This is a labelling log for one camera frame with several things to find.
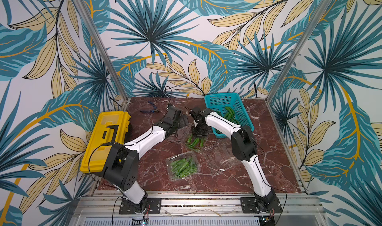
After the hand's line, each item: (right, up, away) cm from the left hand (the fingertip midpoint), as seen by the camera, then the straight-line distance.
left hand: (181, 121), depth 90 cm
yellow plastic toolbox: (-39, -3, -7) cm, 40 cm away
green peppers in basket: (+34, +4, +19) cm, 39 cm away
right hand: (+9, -10, +7) cm, 15 cm away
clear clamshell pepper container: (+9, -14, +5) cm, 18 cm away
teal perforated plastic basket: (+34, +11, +24) cm, 43 cm away
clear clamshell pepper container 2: (+1, -24, -8) cm, 25 cm away
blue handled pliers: (-26, +7, +21) cm, 34 cm away
